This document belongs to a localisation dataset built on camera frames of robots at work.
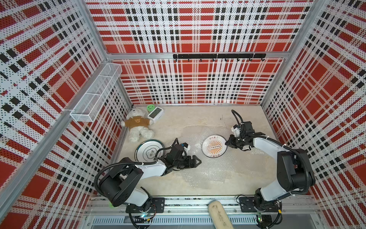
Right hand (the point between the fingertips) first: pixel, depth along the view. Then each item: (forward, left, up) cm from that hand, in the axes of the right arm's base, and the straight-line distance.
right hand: (227, 143), depth 91 cm
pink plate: (0, +8, -3) cm, 9 cm away
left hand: (-12, +20, -2) cm, 23 cm away
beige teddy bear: (+15, +62, +1) cm, 64 cm away
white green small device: (+27, +51, -2) cm, 58 cm away
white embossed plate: (-3, +54, -4) cm, 54 cm away
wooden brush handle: (-40, +10, -1) cm, 41 cm away
